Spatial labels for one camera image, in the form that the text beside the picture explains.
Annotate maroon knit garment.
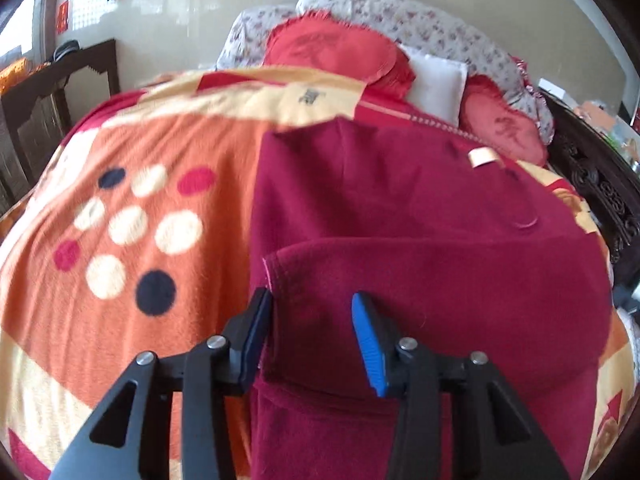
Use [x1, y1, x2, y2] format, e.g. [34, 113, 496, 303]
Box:
[250, 119, 613, 479]

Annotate orange cream fleece blanket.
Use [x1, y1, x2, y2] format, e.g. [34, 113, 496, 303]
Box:
[1, 66, 637, 479]

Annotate dark carved wooden cabinet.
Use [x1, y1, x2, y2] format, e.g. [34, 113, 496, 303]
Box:
[542, 92, 640, 289]

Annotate red heart pillow right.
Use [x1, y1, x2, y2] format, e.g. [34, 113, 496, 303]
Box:
[459, 75, 548, 166]

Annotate red heart pillow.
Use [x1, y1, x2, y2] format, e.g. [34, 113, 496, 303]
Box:
[459, 75, 548, 166]
[262, 10, 416, 100]

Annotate white square pillow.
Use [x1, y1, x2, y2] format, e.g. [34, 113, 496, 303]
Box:
[399, 44, 468, 127]

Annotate dark wooden side table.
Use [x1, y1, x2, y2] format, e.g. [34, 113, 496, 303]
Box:
[1, 39, 120, 212]

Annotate black headphones on table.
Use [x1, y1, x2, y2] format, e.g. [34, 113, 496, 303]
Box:
[51, 40, 80, 63]

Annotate red heart pillow left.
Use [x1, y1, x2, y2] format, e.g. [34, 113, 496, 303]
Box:
[262, 10, 416, 100]

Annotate red wall sticker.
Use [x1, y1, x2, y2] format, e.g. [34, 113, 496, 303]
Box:
[55, 0, 70, 35]

